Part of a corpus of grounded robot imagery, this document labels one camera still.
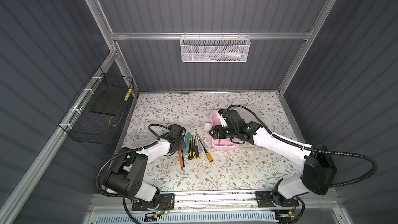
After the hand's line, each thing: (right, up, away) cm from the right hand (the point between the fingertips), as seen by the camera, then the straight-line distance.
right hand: (214, 133), depth 82 cm
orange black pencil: (-19, -15, +5) cm, 25 cm away
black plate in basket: (-53, +17, -5) cm, 56 cm away
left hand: (-20, -9, +11) cm, 24 cm away
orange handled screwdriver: (-3, -14, +6) cm, 16 cm away
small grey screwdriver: (-8, -11, +9) cm, 17 cm away
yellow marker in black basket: (-46, +22, +1) cm, 51 cm away
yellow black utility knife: (-15, -7, +12) cm, 20 cm away
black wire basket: (-57, +9, -11) cm, 59 cm away
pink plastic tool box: (+6, -7, +5) cm, 11 cm away
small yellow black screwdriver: (-10, -12, +7) cm, 17 cm away
